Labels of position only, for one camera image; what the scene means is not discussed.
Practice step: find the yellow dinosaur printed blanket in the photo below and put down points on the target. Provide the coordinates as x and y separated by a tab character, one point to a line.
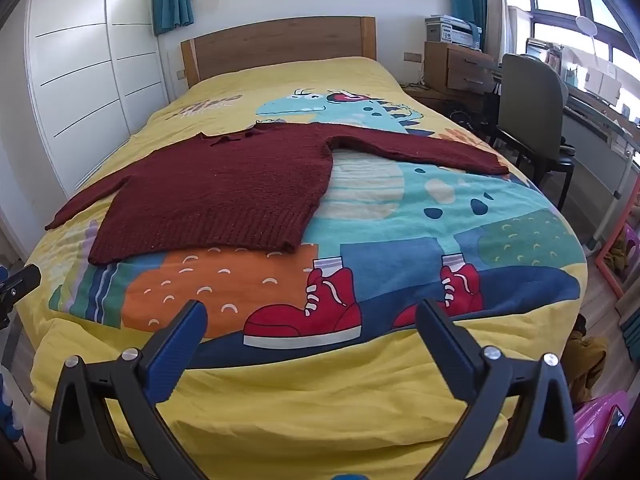
400	220

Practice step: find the pink plastic bag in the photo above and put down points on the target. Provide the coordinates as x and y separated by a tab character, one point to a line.
597	430

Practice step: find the white printer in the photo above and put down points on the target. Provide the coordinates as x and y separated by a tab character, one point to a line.
452	32

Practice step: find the mustard yellow cloth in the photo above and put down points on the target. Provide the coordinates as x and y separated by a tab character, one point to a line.
590	360

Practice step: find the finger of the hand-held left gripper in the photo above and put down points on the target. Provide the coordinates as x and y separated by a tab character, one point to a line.
22	280

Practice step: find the white desk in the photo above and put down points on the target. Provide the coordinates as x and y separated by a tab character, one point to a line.
600	115

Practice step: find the pink frame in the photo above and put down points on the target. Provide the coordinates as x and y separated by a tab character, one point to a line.
612	265

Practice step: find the dark red knitted sweater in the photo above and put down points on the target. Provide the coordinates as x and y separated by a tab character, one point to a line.
225	195

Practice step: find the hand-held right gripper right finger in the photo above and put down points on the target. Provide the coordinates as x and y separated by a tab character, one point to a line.
441	336

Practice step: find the wooden drawer cabinet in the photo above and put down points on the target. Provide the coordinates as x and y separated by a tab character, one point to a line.
460	70

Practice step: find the beige wall switch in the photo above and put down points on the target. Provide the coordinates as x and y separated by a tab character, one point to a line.
412	57

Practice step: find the person's left hand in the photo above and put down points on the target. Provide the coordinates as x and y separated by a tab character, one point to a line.
9	412

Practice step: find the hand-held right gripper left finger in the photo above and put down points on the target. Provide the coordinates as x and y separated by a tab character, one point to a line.
176	344

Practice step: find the white round desk lamp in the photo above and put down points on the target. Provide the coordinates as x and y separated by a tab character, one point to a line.
585	27

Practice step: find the grey desk chair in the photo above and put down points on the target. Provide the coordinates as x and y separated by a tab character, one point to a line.
530	100

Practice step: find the wooden bed headboard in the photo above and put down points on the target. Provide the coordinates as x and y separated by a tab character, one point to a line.
280	45

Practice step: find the white wardrobe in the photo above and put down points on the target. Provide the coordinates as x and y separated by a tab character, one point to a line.
85	85

